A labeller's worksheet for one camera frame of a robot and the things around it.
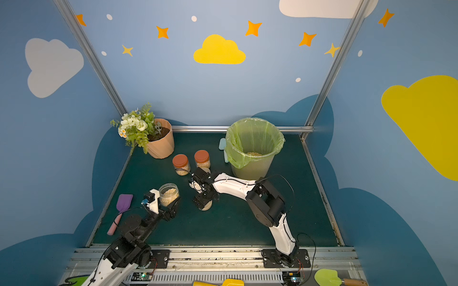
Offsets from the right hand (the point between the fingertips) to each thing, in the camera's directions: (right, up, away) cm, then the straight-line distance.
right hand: (205, 198), depth 90 cm
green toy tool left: (-47, -27, -22) cm, 58 cm away
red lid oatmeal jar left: (-14, +17, +4) cm, 22 cm away
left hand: (-11, +6, -15) cm, 19 cm away
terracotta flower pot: (-25, +27, +7) cm, 38 cm away
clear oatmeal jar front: (-14, +6, -15) cm, 21 cm away
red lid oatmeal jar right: (-3, +20, +6) cm, 21 cm away
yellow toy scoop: (+11, -28, -21) cm, 37 cm away
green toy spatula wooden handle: (+53, -27, -19) cm, 62 cm away
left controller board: (-23, -27, -19) cm, 40 cm away
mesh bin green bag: (+25, +28, +13) cm, 39 cm away
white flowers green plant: (-32, +36, -6) cm, 48 cm away
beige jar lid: (+2, -2, -6) cm, 7 cm away
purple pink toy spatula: (-42, -3, 0) cm, 42 cm away
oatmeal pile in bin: (+27, +22, +18) cm, 40 cm away
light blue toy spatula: (+7, +28, +26) cm, 39 cm away
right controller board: (+39, -27, -18) cm, 51 cm away
